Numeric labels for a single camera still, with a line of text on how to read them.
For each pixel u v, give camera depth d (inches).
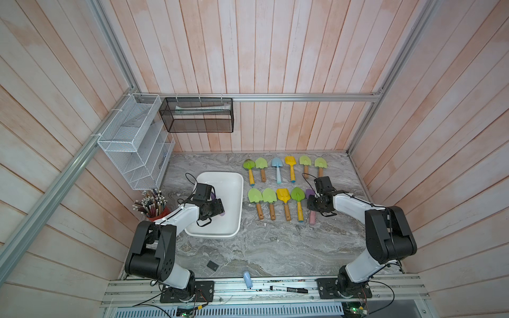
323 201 27.7
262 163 45.0
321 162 45.0
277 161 45.0
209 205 31.9
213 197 38.8
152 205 30.7
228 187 41.2
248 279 29.4
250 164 44.6
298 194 39.2
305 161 45.1
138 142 28.6
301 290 29.2
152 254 17.3
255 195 39.6
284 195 38.8
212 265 31.4
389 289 26.5
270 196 39.7
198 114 41.0
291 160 45.5
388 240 18.5
